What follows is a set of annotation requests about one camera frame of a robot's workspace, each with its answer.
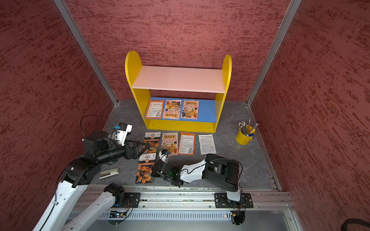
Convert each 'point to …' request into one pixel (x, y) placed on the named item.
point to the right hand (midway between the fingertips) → (151, 172)
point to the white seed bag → (206, 144)
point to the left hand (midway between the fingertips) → (143, 147)
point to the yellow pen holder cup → (244, 134)
